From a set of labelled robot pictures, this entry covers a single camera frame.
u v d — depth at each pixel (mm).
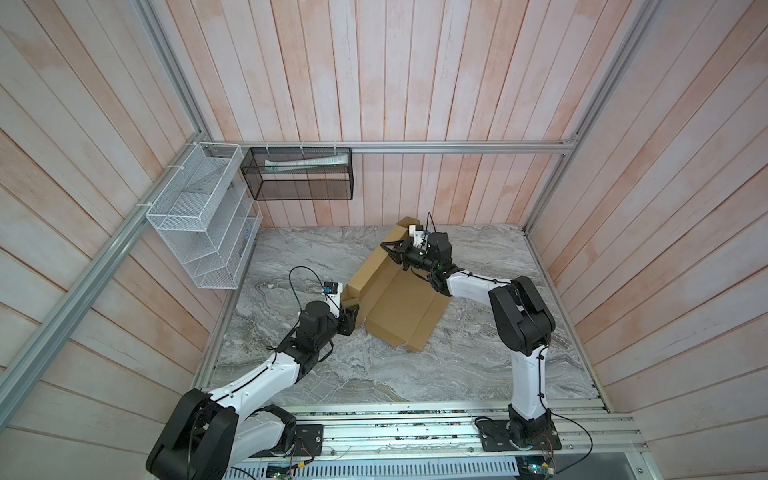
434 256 781
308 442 731
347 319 747
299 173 1060
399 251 837
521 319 559
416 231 903
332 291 730
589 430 765
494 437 730
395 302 993
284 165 893
